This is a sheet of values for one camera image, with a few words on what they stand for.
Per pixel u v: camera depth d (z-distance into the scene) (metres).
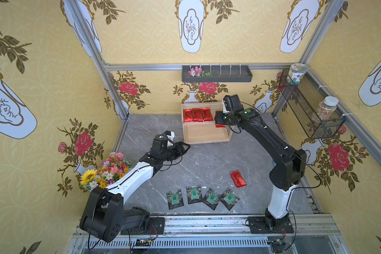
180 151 0.74
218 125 0.85
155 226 0.73
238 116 0.61
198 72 0.88
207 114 0.90
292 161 0.52
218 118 0.77
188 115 0.89
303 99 0.92
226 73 0.92
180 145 0.75
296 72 0.85
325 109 0.65
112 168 0.74
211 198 0.82
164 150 0.69
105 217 0.41
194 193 0.84
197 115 0.90
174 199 0.82
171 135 0.79
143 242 0.73
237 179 0.86
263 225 0.73
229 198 0.82
